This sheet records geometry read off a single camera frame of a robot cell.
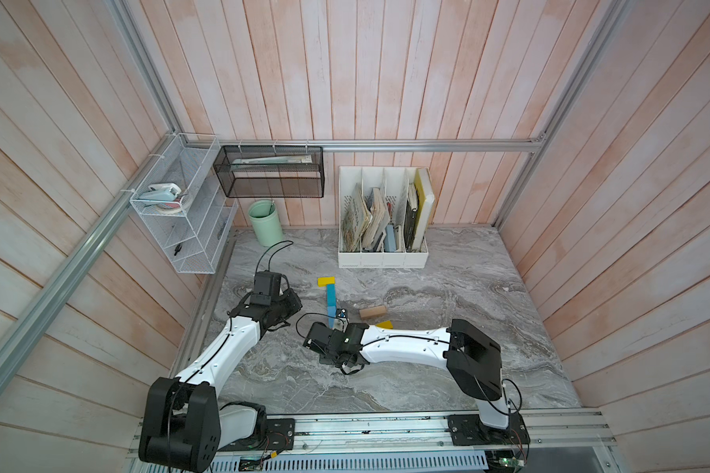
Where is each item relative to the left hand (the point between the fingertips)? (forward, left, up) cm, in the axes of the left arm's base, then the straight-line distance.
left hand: (300, 304), depth 87 cm
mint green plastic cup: (+33, +16, +2) cm, 37 cm away
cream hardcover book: (+29, -39, +16) cm, 51 cm away
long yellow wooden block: (-2, -27, -10) cm, 28 cm away
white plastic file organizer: (+30, -26, +9) cm, 41 cm away
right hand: (-13, -9, -7) cm, 17 cm away
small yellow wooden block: (+15, -6, -10) cm, 19 cm away
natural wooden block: (+2, -23, -9) cm, 24 cm away
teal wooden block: (+10, -9, -11) cm, 17 cm away
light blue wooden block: (-5, -10, +5) cm, 12 cm away
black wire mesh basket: (+46, +14, +16) cm, 50 cm away
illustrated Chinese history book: (+30, -17, +7) cm, 35 cm away
